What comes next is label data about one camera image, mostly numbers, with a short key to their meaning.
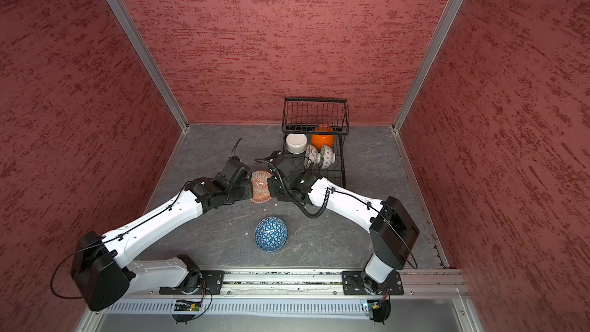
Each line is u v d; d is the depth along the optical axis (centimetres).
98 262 39
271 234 82
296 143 104
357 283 74
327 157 95
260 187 84
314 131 106
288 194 59
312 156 95
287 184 61
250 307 78
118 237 42
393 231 43
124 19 81
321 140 107
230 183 60
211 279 75
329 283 76
